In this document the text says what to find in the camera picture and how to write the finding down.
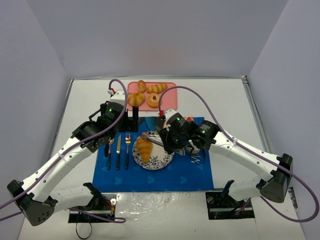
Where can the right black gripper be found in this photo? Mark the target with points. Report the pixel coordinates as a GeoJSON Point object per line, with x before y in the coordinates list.
{"type": "Point", "coordinates": [163, 139]}

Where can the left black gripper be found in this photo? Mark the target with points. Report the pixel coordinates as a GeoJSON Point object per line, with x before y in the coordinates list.
{"type": "Point", "coordinates": [132, 124]}

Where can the striped croissant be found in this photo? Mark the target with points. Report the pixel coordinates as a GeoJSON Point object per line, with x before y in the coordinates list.
{"type": "Point", "coordinates": [144, 148]}
{"type": "Point", "coordinates": [157, 88]}

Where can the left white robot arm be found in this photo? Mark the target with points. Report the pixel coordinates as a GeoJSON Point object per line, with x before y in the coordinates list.
{"type": "Point", "coordinates": [36, 196]}

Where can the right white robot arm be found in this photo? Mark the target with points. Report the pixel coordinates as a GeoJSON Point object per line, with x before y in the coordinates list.
{"type": "Point", "coordinates": [209, 137]}

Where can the round striped bun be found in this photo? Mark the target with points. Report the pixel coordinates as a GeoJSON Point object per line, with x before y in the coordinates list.
{"type": "Point", "coordinates": [136, 99]}

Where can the sugared donut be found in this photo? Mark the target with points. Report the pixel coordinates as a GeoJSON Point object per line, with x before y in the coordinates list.
{"type": "Point", "coordinates": [153, 100]}

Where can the metal cup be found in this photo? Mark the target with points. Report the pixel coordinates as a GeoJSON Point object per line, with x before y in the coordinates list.
{"type": "Point", "coordinates": [192, 151]}

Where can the small round bun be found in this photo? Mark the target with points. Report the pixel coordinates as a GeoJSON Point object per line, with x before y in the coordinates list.
{"type": "Point", "coordinates": [141, 86]}

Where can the blue floral plate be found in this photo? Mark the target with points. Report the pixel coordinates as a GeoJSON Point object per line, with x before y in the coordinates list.
{"type": "Point", "coordinates": [159, 159]}

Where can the blue cartoon placemat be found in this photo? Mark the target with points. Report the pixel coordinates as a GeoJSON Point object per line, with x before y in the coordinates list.
{"type": "Point", "coordinates": [183, 174]}

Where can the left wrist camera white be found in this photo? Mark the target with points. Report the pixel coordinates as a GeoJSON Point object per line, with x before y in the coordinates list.
{"type": "Point", "coordinates": [118, 96]}

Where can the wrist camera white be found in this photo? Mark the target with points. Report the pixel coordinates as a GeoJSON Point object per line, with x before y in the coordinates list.
{"type": "Point", "coordinates": [166, 114]}
{"type": "Point", "coordinates": [118, 96]}

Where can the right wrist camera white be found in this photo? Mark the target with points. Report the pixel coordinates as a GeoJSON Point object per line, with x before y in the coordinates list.
{"type": "Point", "coordinates": [166, 114]}

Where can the gold fork green handle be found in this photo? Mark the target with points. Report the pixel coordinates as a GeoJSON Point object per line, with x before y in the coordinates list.
{"type": "Point", "coordinates": [128, 142]}

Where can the gold knife green handle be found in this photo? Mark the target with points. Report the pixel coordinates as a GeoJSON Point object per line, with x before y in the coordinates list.
{"type": "Point", "coordinates": [118, 151]}

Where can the gold spoon green handle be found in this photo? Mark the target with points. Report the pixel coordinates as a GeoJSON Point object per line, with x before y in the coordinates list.
{"type": "Point", "coordinates": [108, 163]}

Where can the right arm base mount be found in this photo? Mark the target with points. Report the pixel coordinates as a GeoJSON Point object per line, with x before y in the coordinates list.
{"type": "Point", "coordinates": [225, 208]}

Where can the aluminium rail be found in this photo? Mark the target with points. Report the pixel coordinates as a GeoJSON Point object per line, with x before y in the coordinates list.
{"type": "Point", "coordinates": [255, 105]}

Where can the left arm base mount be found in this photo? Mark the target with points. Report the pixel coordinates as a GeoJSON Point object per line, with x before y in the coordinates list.
{"type": "Point", "coordinates": [103, 207]}

